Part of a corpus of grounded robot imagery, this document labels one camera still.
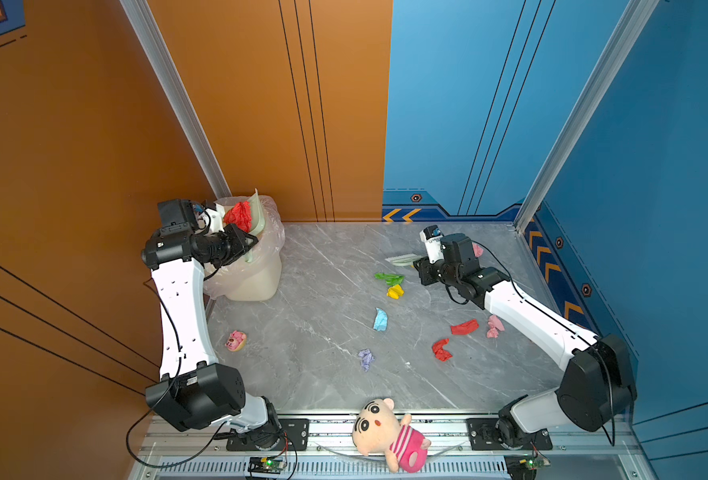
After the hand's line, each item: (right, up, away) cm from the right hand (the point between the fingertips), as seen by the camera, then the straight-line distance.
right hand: (415, 262), depth 84 cm
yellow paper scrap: (-4, -11, +14) cm, 18 cm away
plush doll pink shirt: (-11, -37, -18) cm, 43 cm away
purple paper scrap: (-14, -27, 0) cm, 30 cm away
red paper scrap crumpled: (+8, -27, +2) cm, 28 cm away
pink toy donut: (-52, -23, +2) cm, 57 cm away
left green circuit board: (-36, -48, -14) cm, 62 cm away
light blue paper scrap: (-9, -18, +7) cm, 22 cm away
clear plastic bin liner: (-46, -4, 0) cm, 46 cm away
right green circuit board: (+26, -46, -15) cm, 55 cm away
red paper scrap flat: (+17, -21, +7) cm, 28 cm away
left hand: (-42, +7, -11) cm, 44 cm away
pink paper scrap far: (+27, +3, +24) cm, 37 cm away
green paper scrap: (-5, -7, +18) cm, 20 cm away
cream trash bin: (-46, -4, 0) cm, 46 cm away
